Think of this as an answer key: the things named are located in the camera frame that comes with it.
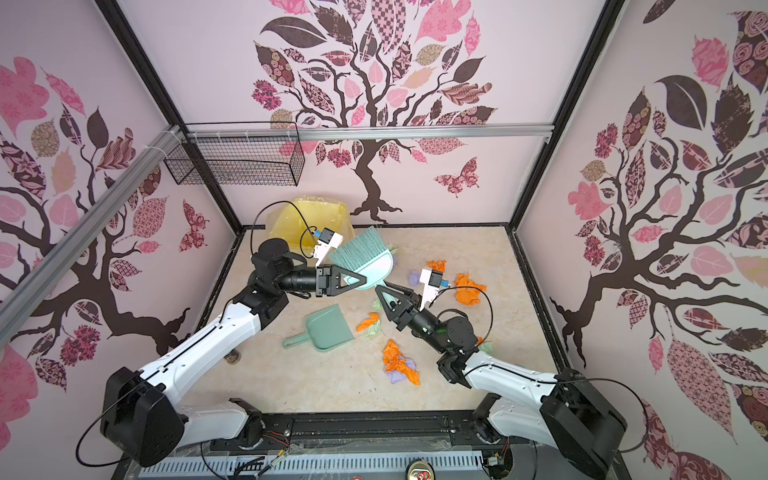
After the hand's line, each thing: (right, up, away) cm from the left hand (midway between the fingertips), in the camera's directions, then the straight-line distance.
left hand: (365, 287), depth 64 cm
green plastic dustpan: (-15, -16, +27) cm, 35 cm away
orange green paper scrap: (-1, -15, +28) cm, 32 cm away
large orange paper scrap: (+31, -6, +34) cm, 47 cm away
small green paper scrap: (+1, -9, +32) cm, 34 cm away
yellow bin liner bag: (-25, +18, +30) cm, 43 cm away
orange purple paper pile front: (+7, -25, +19) cm, 32 cm away
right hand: (+3, 0, 0) cm, 3 cm away
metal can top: (+12, -37, -4) cm, 39 cm away
